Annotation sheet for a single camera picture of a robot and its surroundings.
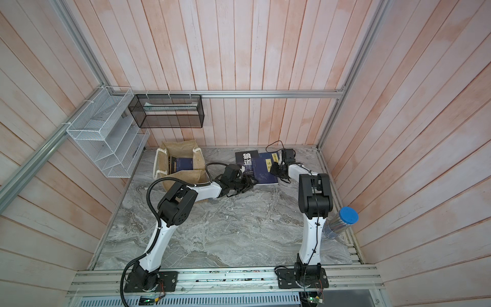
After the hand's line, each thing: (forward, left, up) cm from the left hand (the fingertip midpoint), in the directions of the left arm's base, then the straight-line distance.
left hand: (257, 185), depth 100 cm
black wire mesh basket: (+34, +50, +22) cm, 65 cm away
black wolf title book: (+21, +7, -2) cm, 22 cm away
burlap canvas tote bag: (-7, +28, +17) cm, 33 cm away
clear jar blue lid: (-26, -30, +9) cm, 41 cm away
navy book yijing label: (+6, +38, +10) cm, 40 cm away
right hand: (+12, -9, -1) cm, 15 cm away
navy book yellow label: (+13, -3, 0) cm, 14 cm away
